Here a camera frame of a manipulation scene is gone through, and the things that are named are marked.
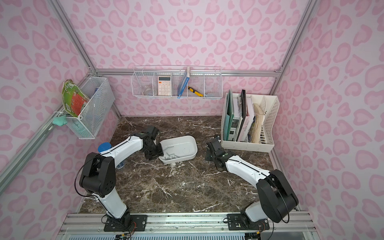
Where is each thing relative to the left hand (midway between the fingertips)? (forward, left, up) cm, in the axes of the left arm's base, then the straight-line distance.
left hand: (161, 152), depth 92 cm
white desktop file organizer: (+28, -71, +14) cm, 78 cm away
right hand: (-1, -29, +3) cm, 29 cm away
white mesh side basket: (+21, +33, +25) cm, 46 cm away
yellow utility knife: (+33, -22, +20) cm, 44 cm away
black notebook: (+17, -48, +22) cm, 55 cm away
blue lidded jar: (-3, +28, +13) cm, 31 cm away
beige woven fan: (+20, -61, +14) cm, 66 cm away
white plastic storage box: (+7, -9, -6) cm, 13 cm away
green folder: (+7, -39, +22) cm, 45 cm away
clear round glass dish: (+32, +9, +23) cm, 40 cm away
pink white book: (+6, -49, +22) cm, 54 cm away
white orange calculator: (+34, -2, +25) cm, 42 cm away
